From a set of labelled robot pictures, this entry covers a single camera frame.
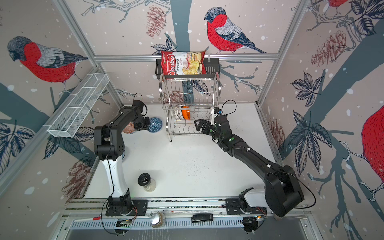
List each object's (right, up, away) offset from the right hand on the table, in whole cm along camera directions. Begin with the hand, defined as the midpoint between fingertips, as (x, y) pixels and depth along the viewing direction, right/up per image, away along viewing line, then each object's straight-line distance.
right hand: (197, 125), depth 81 cm
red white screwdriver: (-50, -45, -11) cm, 68 cm away
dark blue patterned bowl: (-30, -1, +25) cm, 39 cm away
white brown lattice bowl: (-15, +7, +17) cm, 23 cm away
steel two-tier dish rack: (-6, +14, +22) cm, 27 cm away
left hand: (-34, -2, +18) cm, 39 cm away
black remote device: (0, -42, -14) cm, 44 cm away
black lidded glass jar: (-26, -26, -10) cm, 38 cm away
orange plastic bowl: (-8, +7, +17) cm, 20 cm away
